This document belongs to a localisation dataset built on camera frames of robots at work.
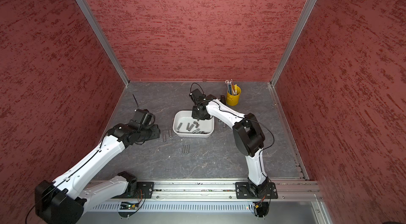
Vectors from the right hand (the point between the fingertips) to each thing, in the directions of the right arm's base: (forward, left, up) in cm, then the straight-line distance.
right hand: (197, 119), depth 92 cm
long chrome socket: (-6, +17, -6) cm, 19 cm away
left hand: (-13, +21, +5) cm, 25 cm away
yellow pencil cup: (+15, -24, -2) cm, 28 cm away
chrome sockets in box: (-1, +4, -7) cm, 8 cm away
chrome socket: (-1, -16, -7) cm, 18 cm away
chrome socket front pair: (-15, +6, -7) cm, 18 cm away
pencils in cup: (+20, -22, +4) cm, 30 cm away
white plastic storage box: (0, +9, -7) cm, 11 cm away
